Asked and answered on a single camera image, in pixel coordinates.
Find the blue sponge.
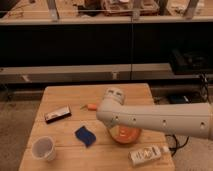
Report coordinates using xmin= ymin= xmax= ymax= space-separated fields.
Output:
xmin=75 ymin=126 xmax=96 ymax=147

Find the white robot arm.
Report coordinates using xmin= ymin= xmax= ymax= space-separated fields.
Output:
xmin=96 ymin=87 xmax=213 ymax=141

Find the orange ceramic bowl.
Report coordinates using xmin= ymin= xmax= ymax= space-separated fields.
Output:
xmin=108 ymin=125 xmax=141 ymax=144

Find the white ceramic cup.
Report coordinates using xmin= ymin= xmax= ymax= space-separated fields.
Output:
xmin=31 ymin=136 xmax=56 ymax=162

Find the orange toy carrot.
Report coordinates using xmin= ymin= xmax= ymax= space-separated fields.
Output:
xmin=80 ymin=104 xmax=97 ymax=111

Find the black rectangular eraser block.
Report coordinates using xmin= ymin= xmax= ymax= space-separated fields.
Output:
xmin=44 ymin=106 xmax=71 ymax=124

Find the white carton box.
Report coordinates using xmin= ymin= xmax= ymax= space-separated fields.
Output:
xmin=128 ymin=145 xmax=170 ymax=166

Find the black box on floor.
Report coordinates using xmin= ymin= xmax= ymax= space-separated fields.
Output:
xmin=170 ymin=49 xmax=213 ymax=75

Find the metal window frame rail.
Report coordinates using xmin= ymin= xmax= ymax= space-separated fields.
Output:
xmin=0 ymin=63 xmax=174 ymax=84

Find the black power cable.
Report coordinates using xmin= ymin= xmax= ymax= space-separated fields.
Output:
xmin=163 ymin=133 xmax=191 ymax=158

